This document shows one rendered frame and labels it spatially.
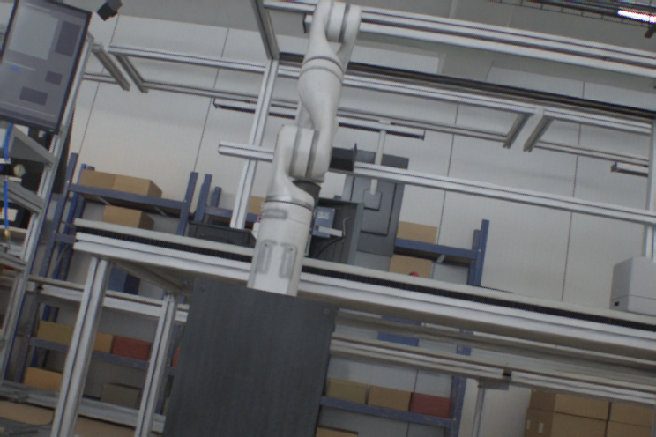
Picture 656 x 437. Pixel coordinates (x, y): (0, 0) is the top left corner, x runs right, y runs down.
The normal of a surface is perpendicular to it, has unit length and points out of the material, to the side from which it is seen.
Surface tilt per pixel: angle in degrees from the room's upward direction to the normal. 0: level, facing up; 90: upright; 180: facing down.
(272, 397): 90
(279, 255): 90
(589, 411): 90
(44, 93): 101
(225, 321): 90
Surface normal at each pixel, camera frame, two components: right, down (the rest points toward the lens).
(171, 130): -0.05, -0.22
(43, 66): 0.33, 0.06
